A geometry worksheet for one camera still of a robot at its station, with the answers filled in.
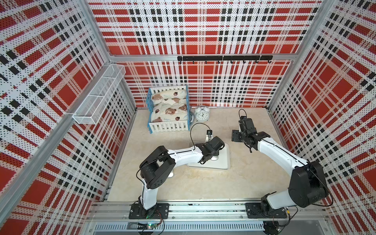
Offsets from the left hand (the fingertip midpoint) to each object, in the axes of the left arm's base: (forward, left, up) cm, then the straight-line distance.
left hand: (213, 146), depth 92 cm
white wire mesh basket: (+18, +75, +18) cm, 79 cm away
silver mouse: (-4, -1, -8) cm, 9 cm away
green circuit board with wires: (-41, +32, -3) cm, 52 cm away
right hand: (+5, -16, +7) cm, 18 cm away
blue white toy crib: (+15, +41, -1) cm, 44 cm away
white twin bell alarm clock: (+27, +7, +2) cm, 28 cm away
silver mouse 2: (-16, +26, -6) cm, 31 cm away
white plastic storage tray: (-8, -6, -6) cm, 12 cm away
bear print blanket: (+27, +31, +3) cm, 41 cm away
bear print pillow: (+37, +40, +10) cm, 55 cm away
